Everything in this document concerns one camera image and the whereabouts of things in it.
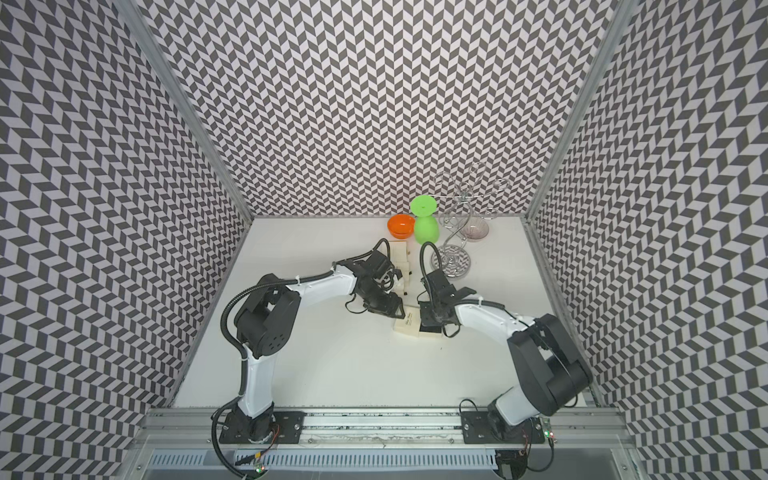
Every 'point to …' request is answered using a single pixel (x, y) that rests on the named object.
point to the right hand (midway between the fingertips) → (430, 320)
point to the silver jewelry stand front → (453, 258)
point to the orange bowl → (401, 226)
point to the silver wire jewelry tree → (477, 227)
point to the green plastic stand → (426, 225)
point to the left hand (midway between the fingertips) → (393, 316)
